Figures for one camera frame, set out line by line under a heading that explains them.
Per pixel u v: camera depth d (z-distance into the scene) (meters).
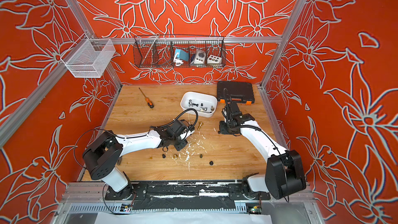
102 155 0.45
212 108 1.04
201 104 1.07
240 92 1.11
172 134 0.68
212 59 0.95
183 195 0.73
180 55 0.84
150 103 1.06
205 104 1.07
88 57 0.91
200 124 0.95
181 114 0.71
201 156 0.83
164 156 0.83
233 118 0.61
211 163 0.81
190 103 1.05
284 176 0.40
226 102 0.68
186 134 0.73
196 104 1.07
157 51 0.98
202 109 1.02
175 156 0.83
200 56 0.90
